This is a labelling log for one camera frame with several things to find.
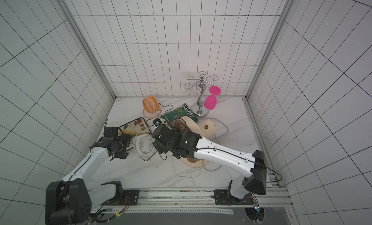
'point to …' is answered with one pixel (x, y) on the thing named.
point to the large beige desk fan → (206, 128)
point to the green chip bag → (183, 110)
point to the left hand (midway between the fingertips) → (131, 144)
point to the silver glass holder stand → (199, 109)
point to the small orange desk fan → (151, 107)
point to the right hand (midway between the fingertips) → (159, 139)
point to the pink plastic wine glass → (210, 101)
